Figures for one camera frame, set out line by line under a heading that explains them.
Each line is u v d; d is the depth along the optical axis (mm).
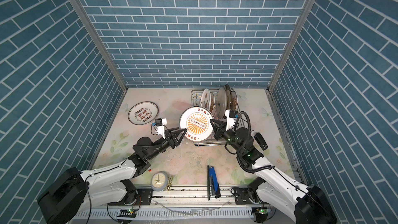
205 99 1044
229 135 664
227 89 971
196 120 753
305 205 399
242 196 735
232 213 706
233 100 915
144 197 742
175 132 685
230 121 654
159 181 750
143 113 1050
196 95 1083
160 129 680
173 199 736
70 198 409
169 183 788
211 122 733
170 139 666
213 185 756
